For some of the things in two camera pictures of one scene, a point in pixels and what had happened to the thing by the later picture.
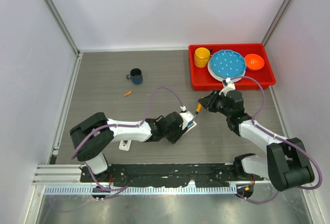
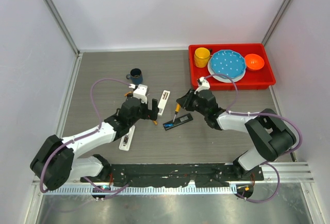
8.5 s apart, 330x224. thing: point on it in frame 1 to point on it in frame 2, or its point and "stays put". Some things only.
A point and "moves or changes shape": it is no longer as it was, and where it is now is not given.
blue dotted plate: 227,63 stays put
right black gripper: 209,102 to 185,101
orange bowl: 254,62 stays put
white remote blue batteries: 190,125 to 163,102
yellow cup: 201,56 stays put
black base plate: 173,174 stays put
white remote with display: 125,145 stays put
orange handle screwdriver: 198,108 moves or changes shape
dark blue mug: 136,75 stays put
